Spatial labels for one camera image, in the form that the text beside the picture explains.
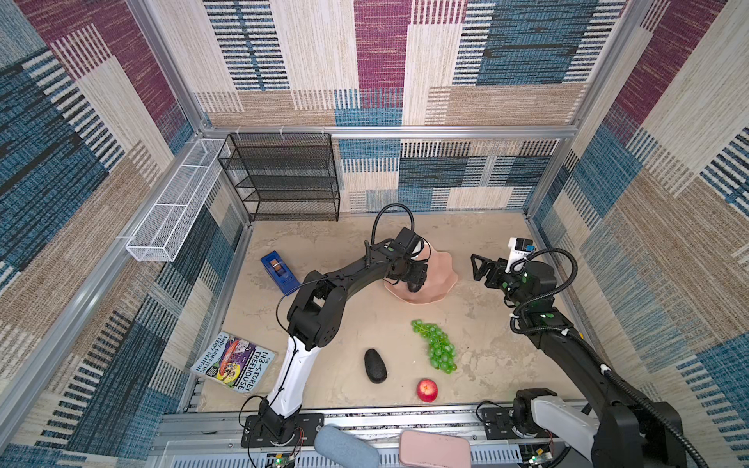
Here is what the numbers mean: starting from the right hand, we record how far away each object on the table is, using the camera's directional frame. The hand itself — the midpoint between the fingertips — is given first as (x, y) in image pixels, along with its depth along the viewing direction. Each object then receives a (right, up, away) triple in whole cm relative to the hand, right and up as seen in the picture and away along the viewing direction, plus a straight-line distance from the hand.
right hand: (486, 262), depth 83 cm
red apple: (-18, -32, -8) cm, 38 cm away
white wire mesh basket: (-97, +13, +10) cm, 98 cm away
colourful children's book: (-71, -28, -1) cm, 76 cm away
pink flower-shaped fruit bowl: (-9, -7, +18) cm, 21 cm away
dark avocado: (-31, -28, -4) cm, 42 cm away
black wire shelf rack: (-66, +30, +28) cm, 78 cm away
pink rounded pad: (-17, -43, -14) cm, 49 cm away
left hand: (-17, -5, +13) cm, 22 cm away
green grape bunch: (-13, -25, -2) cm, 28 cm away
